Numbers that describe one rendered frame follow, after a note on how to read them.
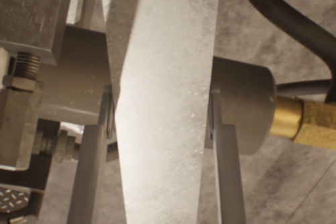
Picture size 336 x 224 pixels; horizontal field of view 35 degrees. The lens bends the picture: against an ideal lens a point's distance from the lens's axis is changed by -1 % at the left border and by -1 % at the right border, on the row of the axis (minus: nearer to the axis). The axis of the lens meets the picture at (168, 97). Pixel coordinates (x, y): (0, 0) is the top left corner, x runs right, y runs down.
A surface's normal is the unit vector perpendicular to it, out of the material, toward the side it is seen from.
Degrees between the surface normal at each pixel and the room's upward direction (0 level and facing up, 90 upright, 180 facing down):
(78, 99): 9
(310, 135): 0
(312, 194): 0
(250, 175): 0
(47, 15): 41
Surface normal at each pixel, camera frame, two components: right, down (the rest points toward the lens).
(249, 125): 0.08, 0.34
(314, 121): 0.22, -0.36
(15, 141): 0.16, -0.04
